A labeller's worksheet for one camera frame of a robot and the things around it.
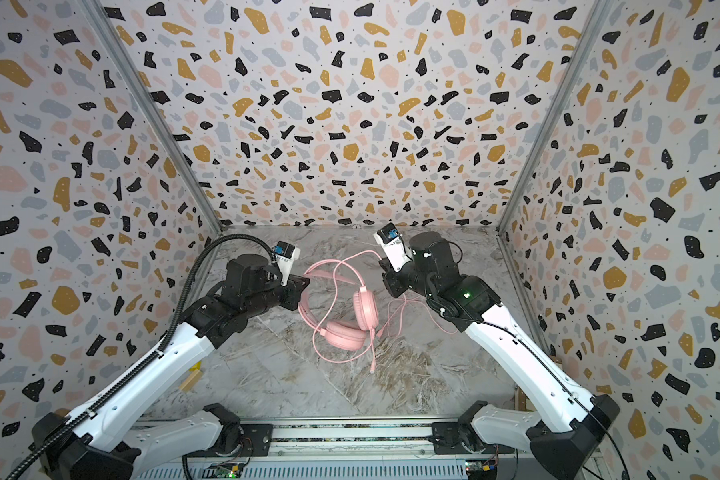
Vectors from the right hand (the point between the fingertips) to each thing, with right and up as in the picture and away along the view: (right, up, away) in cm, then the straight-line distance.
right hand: (377, 257), depth 67 cm
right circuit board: (+25, -51, +4) cm, 57 cm away
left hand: (-17, -5, +5) cm, 18 cm away
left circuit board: (-35, -50, +3) cm, 61 cm away
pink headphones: (-8, -18, +1) cm, 19 cm away
